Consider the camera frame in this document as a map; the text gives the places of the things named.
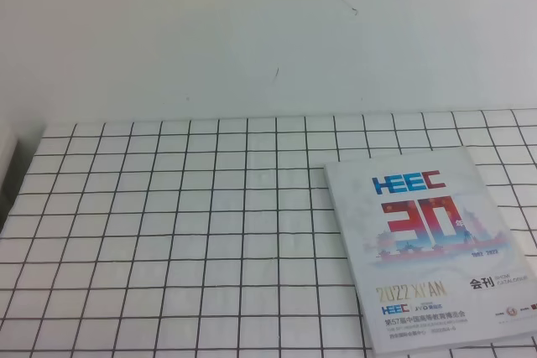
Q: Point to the white HEEC catalogue book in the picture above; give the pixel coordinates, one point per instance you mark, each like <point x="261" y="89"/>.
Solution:
<point x="433" y="261"/>

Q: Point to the white grid-pattern tablecloth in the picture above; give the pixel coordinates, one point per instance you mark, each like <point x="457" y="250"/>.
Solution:
<point x="216" y="238"/>

